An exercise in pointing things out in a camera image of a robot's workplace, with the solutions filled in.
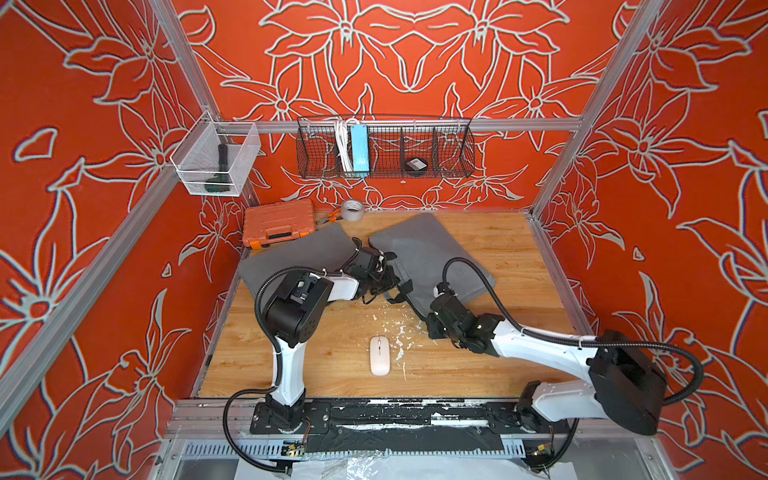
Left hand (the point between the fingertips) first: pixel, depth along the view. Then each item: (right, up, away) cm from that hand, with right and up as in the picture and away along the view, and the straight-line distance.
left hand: (402, 278), depth 98 cm
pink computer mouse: (-7, -20, -16) cm, 27 cm away
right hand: (+6, -10, -12) cm, 17 cm away
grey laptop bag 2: (+7, +11, +4) cm, 13 cm away
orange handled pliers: (-27, +22, +20) cm, 40 cm away
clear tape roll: (-19, +25, +20) cm, 37 cm away
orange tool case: (-47, +20, +15) cm, 53 cm away
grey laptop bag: (-28, +10, +13) cm, 32 cm away
